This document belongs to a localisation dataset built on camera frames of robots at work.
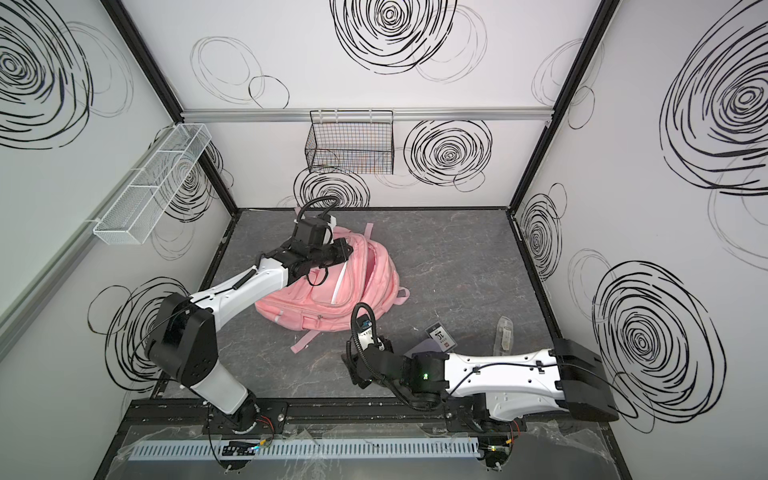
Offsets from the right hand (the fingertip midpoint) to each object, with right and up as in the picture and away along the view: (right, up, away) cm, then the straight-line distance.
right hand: (346, 360), depth 70 cm
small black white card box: (+27, -1, +15) cm, 31 cm away
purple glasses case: (+21, -2, +14) cm, 25 cm away
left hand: (+1, +26, +16) cm, 31 cm away
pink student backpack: (+2, +15, +13) cm, 20 cm away
